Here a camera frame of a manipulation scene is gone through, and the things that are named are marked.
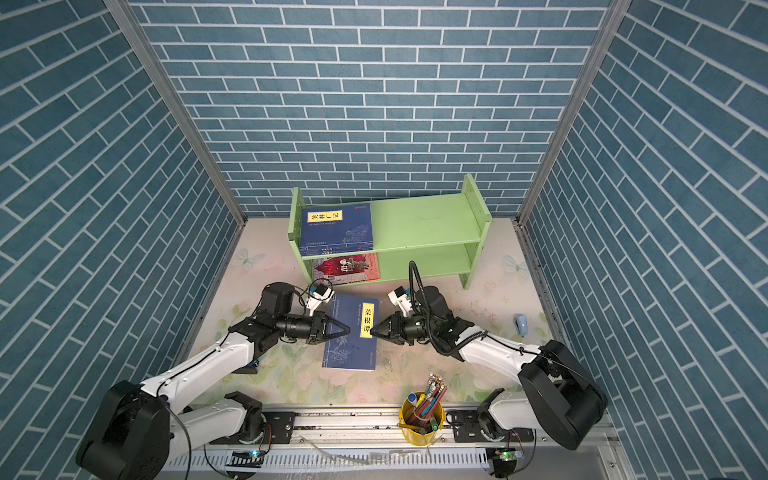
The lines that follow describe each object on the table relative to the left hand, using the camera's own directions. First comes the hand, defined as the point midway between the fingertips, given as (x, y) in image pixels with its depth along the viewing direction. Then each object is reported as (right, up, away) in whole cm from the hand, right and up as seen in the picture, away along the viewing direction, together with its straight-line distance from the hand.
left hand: (346, 334), depth 74 cm
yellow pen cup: (+18, -17, -7) cm, 26 cm away
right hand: (+6, 0, +2) cm, 6 cm away
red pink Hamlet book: (-2, +15, +15) cm, 22 cm away
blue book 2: (+3, -4, 0) cm, 5 cm away
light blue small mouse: (+51, -2, +15) cm, 53 cm away
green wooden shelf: (+25, +26, +6) cm, 37 cm away
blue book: (-3, +27, +2) cm, 27 cm away
